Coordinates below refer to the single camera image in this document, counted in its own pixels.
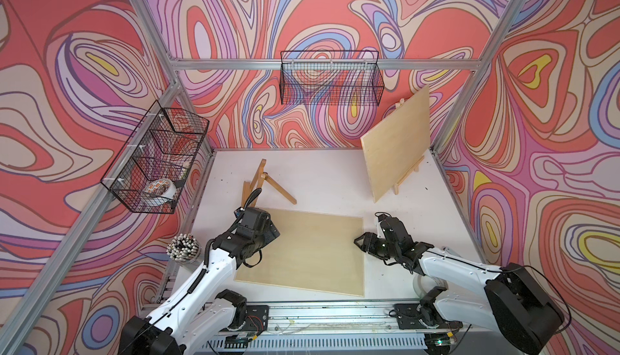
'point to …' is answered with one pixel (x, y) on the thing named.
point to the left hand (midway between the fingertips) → (271, 234)
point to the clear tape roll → (422, 284)
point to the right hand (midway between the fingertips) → (360, 249)
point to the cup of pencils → (184, 248)
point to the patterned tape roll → (161, 186)
